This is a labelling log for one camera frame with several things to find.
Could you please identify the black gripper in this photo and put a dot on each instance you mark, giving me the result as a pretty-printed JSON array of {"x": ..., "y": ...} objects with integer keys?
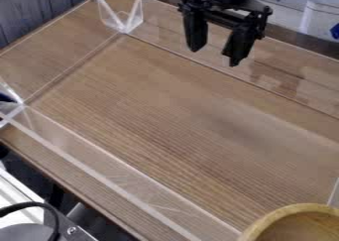
[{"x": 243, "y": 15}]

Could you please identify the white container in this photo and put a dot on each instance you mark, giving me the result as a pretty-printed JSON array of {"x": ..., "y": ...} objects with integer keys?
[{"x": 319, "y": 21}]

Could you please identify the brown wooden bowl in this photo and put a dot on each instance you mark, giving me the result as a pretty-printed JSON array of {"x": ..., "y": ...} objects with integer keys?
[{"x": 298, "y": 222}]

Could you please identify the clear acrylic barrier wall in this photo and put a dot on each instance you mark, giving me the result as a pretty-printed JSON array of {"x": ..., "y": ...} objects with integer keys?
[{"x": 182, "y": 147}]

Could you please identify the grey metal bracket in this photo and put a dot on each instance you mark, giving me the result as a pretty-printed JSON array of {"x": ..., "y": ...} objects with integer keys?
[{"x": 71, "y": 230}]

